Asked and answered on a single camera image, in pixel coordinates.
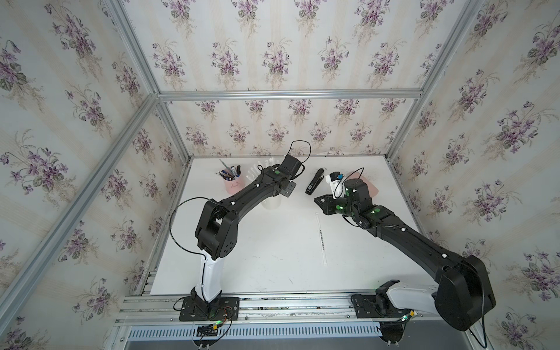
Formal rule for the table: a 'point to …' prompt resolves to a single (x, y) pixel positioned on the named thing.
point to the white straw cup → (272, 203)
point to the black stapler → (315, 182)
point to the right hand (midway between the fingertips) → (318, 199)
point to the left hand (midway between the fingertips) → (284, 185)
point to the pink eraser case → (372, 189)
